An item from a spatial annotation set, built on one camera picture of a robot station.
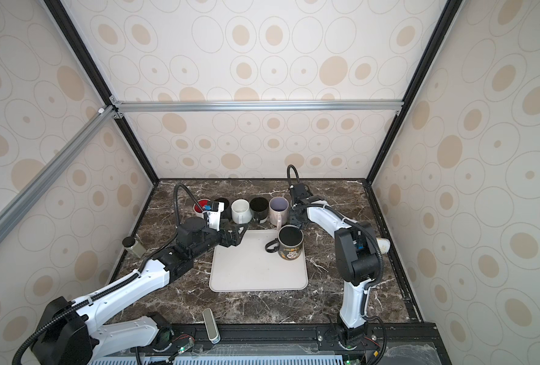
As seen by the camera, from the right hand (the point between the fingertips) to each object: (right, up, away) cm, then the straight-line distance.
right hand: (300, 216), depth 98 cm
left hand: (-21, 0, -22) cm, 30 cm away
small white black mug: (-17, +3, -2) cm, 18 cm away
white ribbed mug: (-26, +1, 0) cm, 26 cm away
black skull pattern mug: (-6, -9, -14) cm, 18 cm away
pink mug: (-9, +4, +3) cm, 11 cm away
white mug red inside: (-32, +6, -31) cm, 45 cm away
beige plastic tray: (-22, -20, -5) cm, 30 cm away
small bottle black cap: (-65, -10, -12) cm, 67 cm away
